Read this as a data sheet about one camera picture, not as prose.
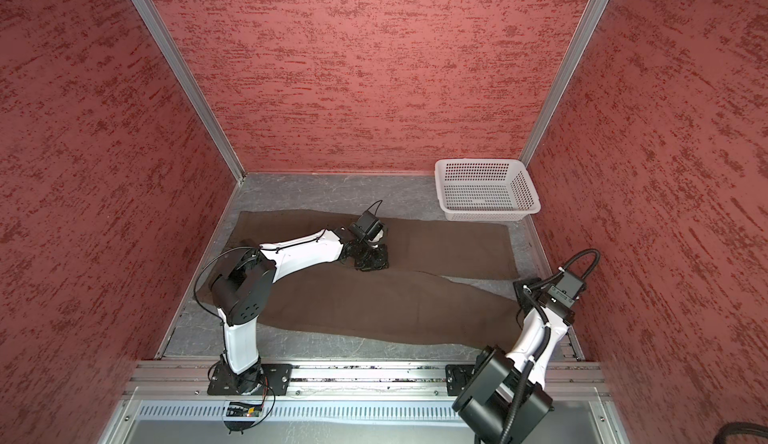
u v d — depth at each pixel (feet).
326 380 2.48
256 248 1.73
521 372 1.38
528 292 1.97
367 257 2.56
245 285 1.63
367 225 2.43
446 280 3.04
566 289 2.00
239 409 2.39
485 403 1.38
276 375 2.45
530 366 1.40
